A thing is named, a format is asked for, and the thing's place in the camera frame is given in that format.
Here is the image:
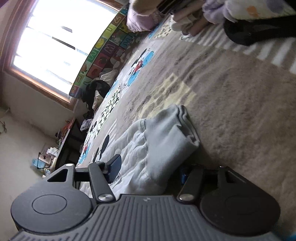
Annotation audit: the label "black clothing pile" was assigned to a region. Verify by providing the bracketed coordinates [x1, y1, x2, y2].
[84, 79, 111, 110]

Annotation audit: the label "desk lamp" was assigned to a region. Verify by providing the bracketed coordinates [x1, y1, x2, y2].
[37, 151, 52, 171]

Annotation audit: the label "cartoon printed brown blanket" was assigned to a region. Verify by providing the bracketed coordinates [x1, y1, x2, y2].
[75, 13, 296, 223]

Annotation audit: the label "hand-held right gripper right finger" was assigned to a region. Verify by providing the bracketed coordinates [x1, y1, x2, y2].
[176, 164, 255, 202]

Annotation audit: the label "light grey quilted garment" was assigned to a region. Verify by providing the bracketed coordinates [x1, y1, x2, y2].
[92, 104, 201, 196]

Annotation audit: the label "colourful alphabet headboard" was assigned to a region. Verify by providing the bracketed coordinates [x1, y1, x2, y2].
[69, 7, 140, 98]

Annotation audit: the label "window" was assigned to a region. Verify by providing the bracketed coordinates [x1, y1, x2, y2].
[2, 0, 122, 112]

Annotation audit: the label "black desk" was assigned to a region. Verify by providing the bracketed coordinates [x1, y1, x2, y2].
[54, 117, 86, 168]

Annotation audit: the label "purple pillow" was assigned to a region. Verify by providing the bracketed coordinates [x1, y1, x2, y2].
[126, 0, 163, 31]

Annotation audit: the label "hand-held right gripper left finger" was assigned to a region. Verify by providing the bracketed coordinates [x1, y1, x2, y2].
[46, 154, 122, 203]

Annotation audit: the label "folded pale pink garments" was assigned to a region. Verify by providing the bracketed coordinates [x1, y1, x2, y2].
[171, 9, 214, 39]

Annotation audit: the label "pale grey crumpled clothes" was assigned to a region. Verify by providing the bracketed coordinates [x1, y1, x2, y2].
[80, 119, 93, 131]

